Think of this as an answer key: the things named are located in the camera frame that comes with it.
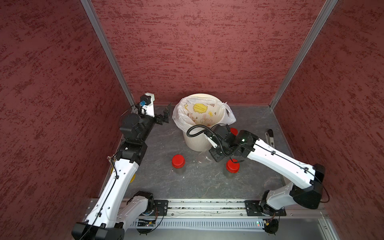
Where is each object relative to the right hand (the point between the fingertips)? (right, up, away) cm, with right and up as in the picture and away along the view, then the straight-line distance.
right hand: (215, 154), depth 72 cm
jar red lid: (+18, +9, +32) cm, 37 cm away
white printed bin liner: (-6, +23, +20) cm, 31 cm away
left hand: (-26, +24, -6) cm, 36 cm away
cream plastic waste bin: (-7, +4, +12) cm, 14 cm away
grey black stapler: (+40, +5, +26) cm, 48 cm away
